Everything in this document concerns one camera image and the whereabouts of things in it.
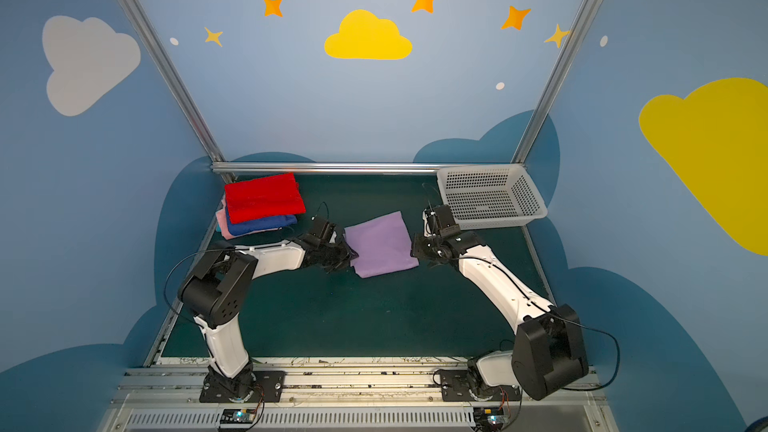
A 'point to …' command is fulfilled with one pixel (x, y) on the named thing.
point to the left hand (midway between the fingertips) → (361, 257)
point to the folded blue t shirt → (260, 224)
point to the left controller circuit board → (238, 416)
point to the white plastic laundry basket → (486, 196)
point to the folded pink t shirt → (221, 215)
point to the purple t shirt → (382, 244)
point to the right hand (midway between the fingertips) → (418, 242)
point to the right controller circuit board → (488, 419)
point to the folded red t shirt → (267, 198)
